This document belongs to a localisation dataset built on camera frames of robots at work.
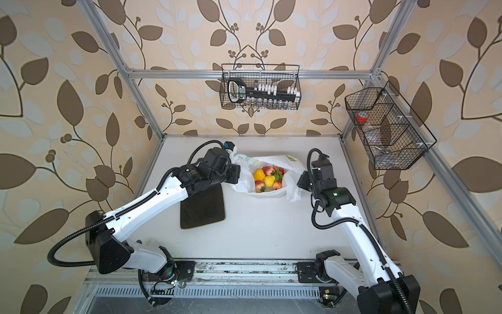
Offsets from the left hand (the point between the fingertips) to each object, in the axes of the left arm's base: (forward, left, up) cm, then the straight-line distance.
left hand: (244, 169), depth 75 cm
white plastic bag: (+4, -19, -4) cm, 20 cm away
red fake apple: (+14, -10, -21) cm, 27 cm away
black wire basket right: (+11, -57, +10) cm, 59 cm away
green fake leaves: (+11, -15, -20) cm, 27 cm away
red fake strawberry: (+6, -15, -20) cm, 26 cm away
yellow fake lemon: (+10, -6, -19) cm, 22 cm away
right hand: (0, -24, -5) cm, 24 cm away
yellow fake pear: (+8, -11, -21) cm, 25 cm away
